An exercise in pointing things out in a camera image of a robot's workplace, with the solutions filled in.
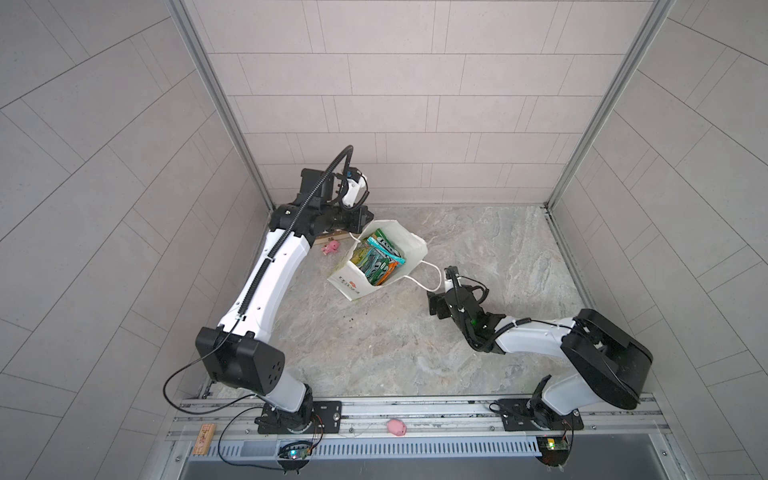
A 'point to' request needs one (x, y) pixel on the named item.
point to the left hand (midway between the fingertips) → (379, 211)
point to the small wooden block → (204, 439)
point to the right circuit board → (554, 450)
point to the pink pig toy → (331, 247)
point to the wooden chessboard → (340, 236)
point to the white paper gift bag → (411, 248)
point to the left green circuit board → (295, 455)
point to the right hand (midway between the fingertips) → (437, 291)
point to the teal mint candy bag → (384, 245)
